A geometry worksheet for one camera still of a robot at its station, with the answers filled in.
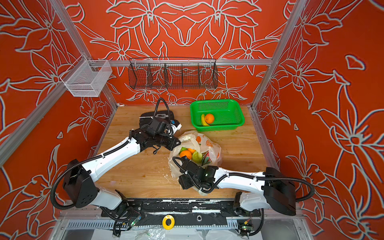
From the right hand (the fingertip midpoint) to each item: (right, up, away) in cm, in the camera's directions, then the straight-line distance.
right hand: (180, 180), depth 77 cm
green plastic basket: (+26, +36, +34) cm, 55 cm away
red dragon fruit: (+15, +10, +6) cm, 19 cm away
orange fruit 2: (+3, +12, +10) cm, 16 cm away
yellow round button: (-5, -17, -10) cm, 20 cm away
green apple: (+9, +10, +8) cm, 16 cm away
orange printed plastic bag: (+9, +21, +6) cm, 23 cm away
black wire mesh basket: (-7, +64, +22) cm, 68 cm away
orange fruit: (+19, +33, +29) cm, 48 cm away
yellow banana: (+15, +31, +30) cm, 46 cm away
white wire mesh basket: (-61, +59, +16) cm, 86 cm away
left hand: (0, +21, +1) cm, 21 cm away
